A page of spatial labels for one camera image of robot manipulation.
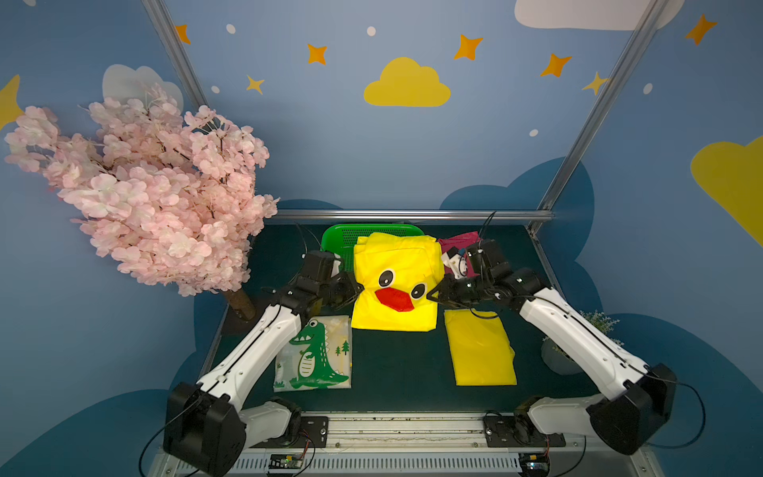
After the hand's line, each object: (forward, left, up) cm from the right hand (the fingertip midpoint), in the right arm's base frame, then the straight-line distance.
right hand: (431, 292), depth 75 cm
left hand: (+4, +18, -2) cm, 18 cm away
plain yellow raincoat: (-6, -17, -22) cm, 29 cm away
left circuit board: (-36, +34, -23) cm, 55 cm away
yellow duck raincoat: (+6, +9, -1) cm, 11 cm away
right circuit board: (-33, -27, -25) cm, 50 cm away
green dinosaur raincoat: (-12, +30, -19) cm, 38 cm away
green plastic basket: (+32, +31, -18) cm, 48 cm away
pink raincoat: (+40, -17, -25) cm, 50 cm away
